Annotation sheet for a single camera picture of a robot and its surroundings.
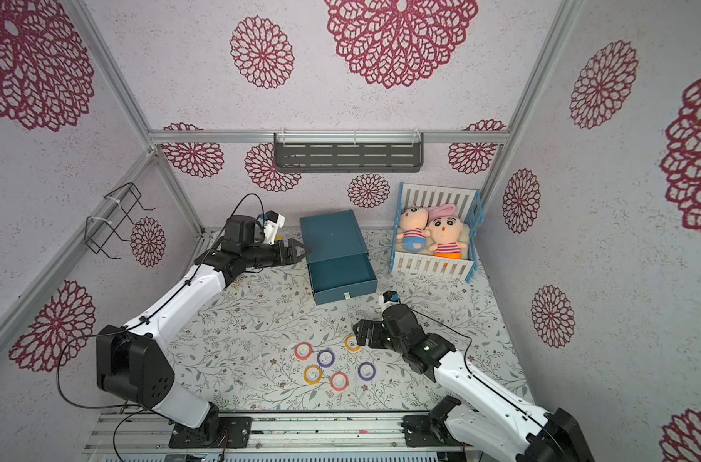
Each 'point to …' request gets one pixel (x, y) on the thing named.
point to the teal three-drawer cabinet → (337, 257)
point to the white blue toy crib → (469, 206)
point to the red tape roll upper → (303, 350)
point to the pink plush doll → (412, 223)
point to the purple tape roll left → (325, 365)
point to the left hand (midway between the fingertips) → (302, 253)
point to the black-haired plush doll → (445, 229)
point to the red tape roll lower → (331, 381)
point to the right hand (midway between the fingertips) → (371, 331)
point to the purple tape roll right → (359, 372)
